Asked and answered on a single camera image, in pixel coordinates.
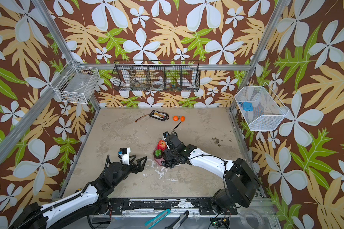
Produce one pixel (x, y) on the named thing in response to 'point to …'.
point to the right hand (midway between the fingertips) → (167, 148)
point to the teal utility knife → (158, 218)
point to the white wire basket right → (262, 109)
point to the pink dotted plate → (159, 161)
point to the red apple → (162, 145)
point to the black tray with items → (158, 115)
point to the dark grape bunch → (170, 163)
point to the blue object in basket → (247, 106)
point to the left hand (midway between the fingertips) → (142, 155)
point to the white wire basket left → (75, 83)
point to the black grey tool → (178, 222)
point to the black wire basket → (156, 75)
